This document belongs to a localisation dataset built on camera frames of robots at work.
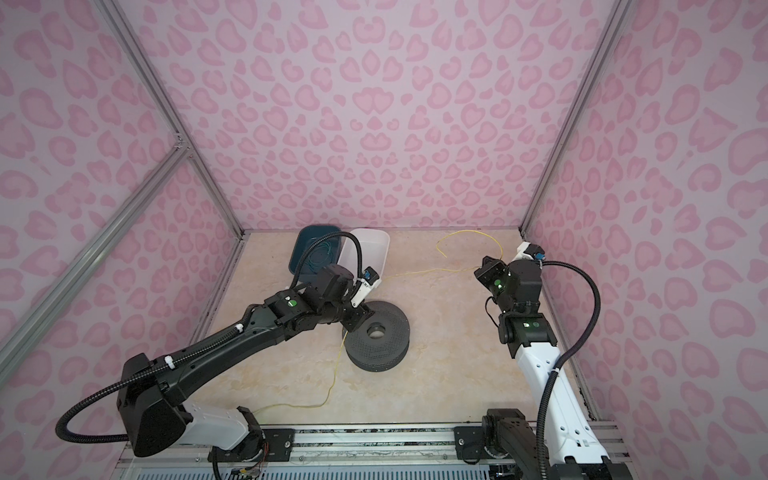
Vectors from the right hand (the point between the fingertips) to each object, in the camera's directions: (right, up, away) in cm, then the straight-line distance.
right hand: (483, 253), depth 74 cm
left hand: (-28, -12, +2) cm, 31 cm away
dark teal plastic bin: (-57, +5, +38) cm, 68 cm away
